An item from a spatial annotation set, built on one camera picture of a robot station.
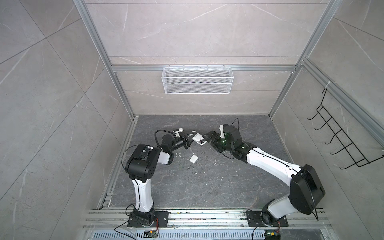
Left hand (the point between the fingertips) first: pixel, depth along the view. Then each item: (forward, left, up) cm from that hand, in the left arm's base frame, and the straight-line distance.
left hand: (197, 131), depth 86 cm
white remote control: (-5, -1, -1) cm, 5 cm away
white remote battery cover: (-8, +3, -19) cm, 21 cm away
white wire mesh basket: (+37, 0, +10) cm, 38 cm away
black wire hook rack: (-29, -63, +15) cm, 71 cm away
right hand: (-5, -4, 0) cm, 6 cm away
